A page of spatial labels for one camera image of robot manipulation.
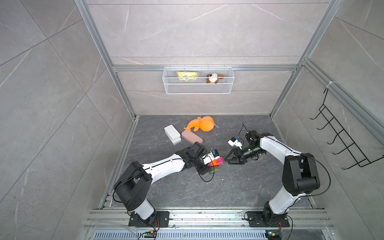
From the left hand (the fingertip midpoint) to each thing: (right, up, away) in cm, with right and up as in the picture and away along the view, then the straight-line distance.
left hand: (211, 163), depth 84 cm
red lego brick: (+3, -2, -3) cm, 4 cm away
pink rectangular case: (-12, +13, +22) cm, 28 cm away
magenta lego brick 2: (-1, +1, -6) cm, 6 cm away
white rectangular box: (-24, +16, +17) cm, 34 cm away
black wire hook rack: (+58, +7, -26) cm, 64 cm away
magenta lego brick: (+5, +2, -4) cm, 7 cm away
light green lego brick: (+3, -4, +1) cm, 5 cm away
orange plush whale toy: (-1, +23, +22) cm, 32 cm away
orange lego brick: (+2, 0, -3) cm, 4 cm away
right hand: (+10, +2, -4) cm, 11 cm away
